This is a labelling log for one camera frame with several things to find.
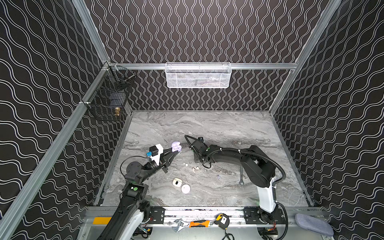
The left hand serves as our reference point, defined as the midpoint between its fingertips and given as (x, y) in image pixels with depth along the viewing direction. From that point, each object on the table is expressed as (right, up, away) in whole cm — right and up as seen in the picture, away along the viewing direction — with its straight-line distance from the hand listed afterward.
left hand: (178, 151), depth 67 cm
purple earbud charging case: (-1, +2, +1) cm, 3 cm away
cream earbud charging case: (-2, -20, +17) cm, 26 cm away
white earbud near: (+2, -12, +25) cm, 28 cm away
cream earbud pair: (+7, -15, +23) cm, 28 cm away
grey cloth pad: (+63, -35, +2) cm, 72 cm away
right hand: (+12, -9, +29) cm, 33 cm away
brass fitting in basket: (-35, +20, +16) cm, 44 cm away
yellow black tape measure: (+21, -34, +4) cm, 40 cm away
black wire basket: (-44, +30, +24) cm, 58 cm away
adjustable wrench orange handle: (0, -36, +5) cm, 36 cm away
